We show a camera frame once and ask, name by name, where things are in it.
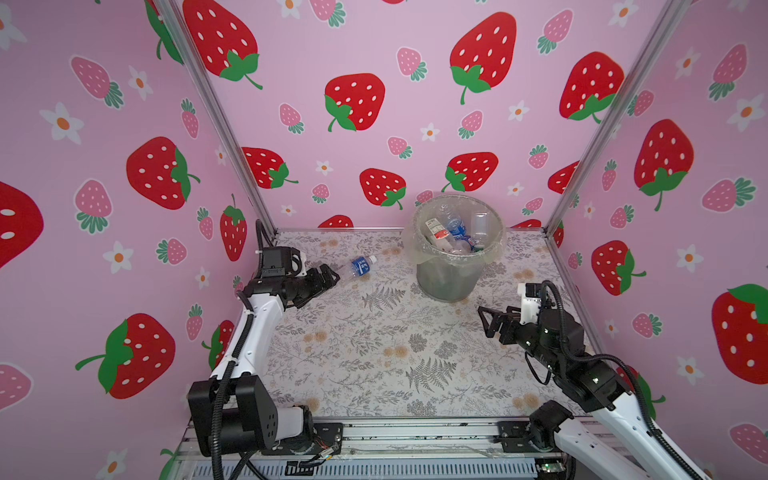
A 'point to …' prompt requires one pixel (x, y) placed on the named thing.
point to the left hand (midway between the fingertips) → (327, 281)
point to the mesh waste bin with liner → (451, 238)
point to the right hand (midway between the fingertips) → (492, 308)
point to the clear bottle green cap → (481, 226)
